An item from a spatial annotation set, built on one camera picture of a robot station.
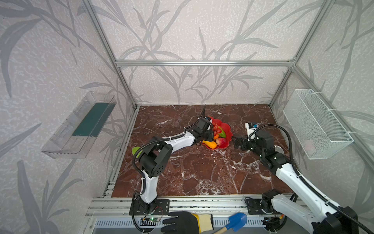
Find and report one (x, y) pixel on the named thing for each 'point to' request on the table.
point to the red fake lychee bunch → (216, 129)
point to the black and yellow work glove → (187, 223)
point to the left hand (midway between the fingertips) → (215, 130)
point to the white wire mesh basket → (318, 130)
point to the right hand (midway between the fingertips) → (239, 131)
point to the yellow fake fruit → (212, 145)
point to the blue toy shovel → (237, 221)
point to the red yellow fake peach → (219, 141)
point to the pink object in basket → (309, 146)
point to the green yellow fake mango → (222, 134)
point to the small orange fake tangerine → (215, 137)
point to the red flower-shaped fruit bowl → (228, 131)
